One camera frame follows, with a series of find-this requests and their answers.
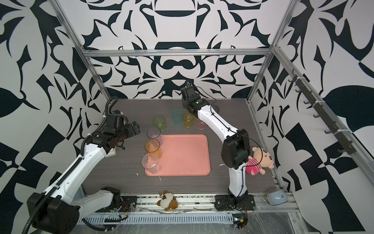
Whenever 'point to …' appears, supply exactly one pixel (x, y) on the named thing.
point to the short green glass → (159, 122)
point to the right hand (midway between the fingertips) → (192, 95)
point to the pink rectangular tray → (184, 155)
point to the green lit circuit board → (240, 222)
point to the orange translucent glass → (153, 146)
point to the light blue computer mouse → (275, 197)
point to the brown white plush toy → (167, 201)
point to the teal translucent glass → (177, 115)
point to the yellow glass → (188, 119)
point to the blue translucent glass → (155, 132)
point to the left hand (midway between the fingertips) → (131, 125)
